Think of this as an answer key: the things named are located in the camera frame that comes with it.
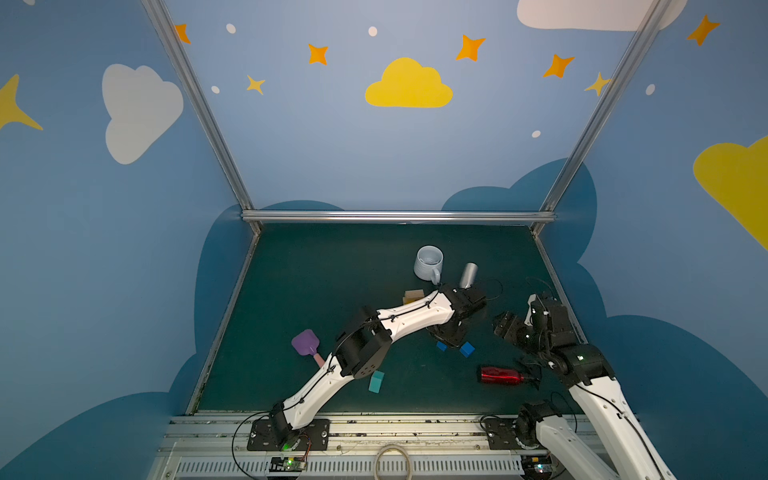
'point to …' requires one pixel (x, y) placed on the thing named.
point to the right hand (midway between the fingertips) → (509, 321)
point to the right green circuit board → (537, 467)
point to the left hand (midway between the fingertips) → (452, 342)
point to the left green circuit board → (287, 464)
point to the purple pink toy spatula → (306, 343)
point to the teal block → (376, 380)
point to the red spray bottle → (499, 375)
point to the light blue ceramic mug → (428, 263)
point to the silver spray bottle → (469, 274)
